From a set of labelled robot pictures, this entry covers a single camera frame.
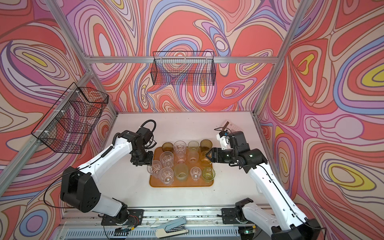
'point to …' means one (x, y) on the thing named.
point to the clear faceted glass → (180, 148)
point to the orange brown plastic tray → (157, 183)
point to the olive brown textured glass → (205, 145)
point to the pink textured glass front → (193, 156)
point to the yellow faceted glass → (204, 160)
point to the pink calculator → (232, 127)
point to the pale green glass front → (181, 172)
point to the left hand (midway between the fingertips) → (150, 162)
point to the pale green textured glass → (193, 145)
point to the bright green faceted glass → (208, 173)
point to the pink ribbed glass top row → (180, 156)
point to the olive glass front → (167, 146)
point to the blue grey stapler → (175, 227)
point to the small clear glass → (195, 173)
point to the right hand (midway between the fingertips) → (213, 159)
